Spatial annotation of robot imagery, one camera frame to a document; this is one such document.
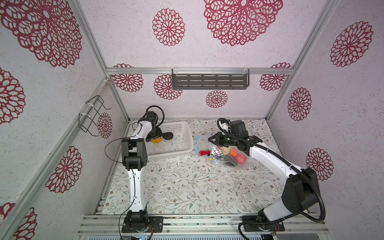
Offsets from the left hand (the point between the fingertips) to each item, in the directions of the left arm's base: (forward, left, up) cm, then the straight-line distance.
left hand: (155, 139), depth 106 cm
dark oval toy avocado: (-23, -48, +6) cm, 54 cm away
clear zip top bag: (-14, -49, 0) cm, 51 cm away
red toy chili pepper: (-18, -33, +9) cm, 38 cm away
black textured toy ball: (0, -10, +4) cm, 10 cm away
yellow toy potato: (-4, -2, +3) cm, 5 cm away
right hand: (-14, -35, +20) cm, 43 cm away
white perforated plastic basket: (-2, -19, -2) cm, 19 cm away
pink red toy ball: (-19, -56, +4) cm, 59 cm away
